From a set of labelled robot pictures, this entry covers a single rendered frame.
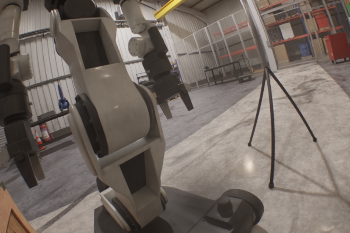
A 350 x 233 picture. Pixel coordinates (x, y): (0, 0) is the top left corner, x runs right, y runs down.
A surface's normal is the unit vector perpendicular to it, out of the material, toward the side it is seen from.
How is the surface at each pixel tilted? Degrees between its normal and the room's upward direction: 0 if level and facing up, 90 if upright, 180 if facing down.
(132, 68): 90
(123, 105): 74
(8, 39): 168
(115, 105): 69
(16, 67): 78
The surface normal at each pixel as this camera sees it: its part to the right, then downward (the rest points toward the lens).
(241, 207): 0.27, -0.76
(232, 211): -0.29, -0.95
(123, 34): 0.65, -0.11
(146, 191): 0.09, -0.89
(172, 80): 0.61, -0.32
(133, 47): -0.67, 0.29
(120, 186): 0.73, 0.09
